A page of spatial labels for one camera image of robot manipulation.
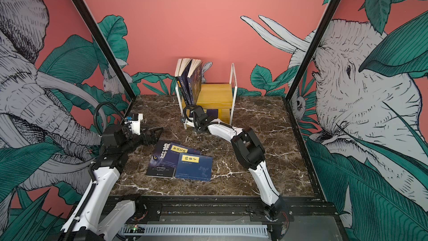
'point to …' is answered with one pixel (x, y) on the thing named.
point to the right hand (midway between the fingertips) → (197, 118)
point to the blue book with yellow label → (193, 167)
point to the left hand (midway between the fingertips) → (154, 125)
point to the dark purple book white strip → (160, 149)
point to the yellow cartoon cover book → (224, 115)
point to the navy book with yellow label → (171, 157)
